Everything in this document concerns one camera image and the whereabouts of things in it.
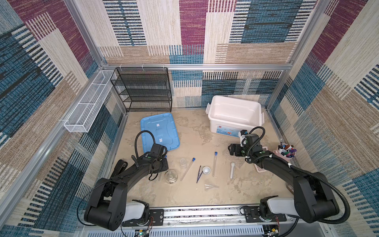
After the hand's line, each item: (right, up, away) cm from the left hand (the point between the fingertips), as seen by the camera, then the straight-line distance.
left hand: (164, 164), depth 89 cm
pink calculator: (+45, +5, -26) cm, 52 cm away
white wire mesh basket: (-51, +27, +2) cm, 58 cm away
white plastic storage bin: (+45, +30, +25) cm, 60 cm away
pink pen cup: (+70, +8, -4) cm, 70 cm away
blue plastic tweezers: (+21, -5, -2) cm, 21 cm away
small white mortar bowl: (+25, -3, -2) cm, 25 cm away
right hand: (+43, +9, +1) cm, 44 cm away
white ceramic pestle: (+41, 0, 0) cm, 41 cm away
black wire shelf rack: (-19, +50, +19) cm, 56 cm away
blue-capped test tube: (+2, -3, -6) cm, 7 cm away
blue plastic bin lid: (-5, +22, +20) cm, 30 cm away
